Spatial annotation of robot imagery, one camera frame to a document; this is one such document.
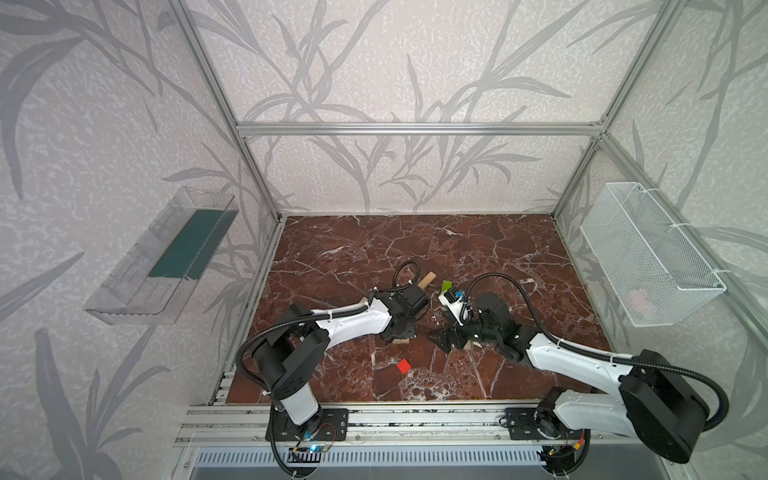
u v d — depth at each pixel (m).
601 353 0.49
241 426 0.75
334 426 0.72
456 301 0.72
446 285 0.99
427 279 1.01
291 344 0.51
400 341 0.87
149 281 0.64
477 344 0.87
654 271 0.63
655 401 0.42
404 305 0.69
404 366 0.83
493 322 0.65
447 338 0.72
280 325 0.44
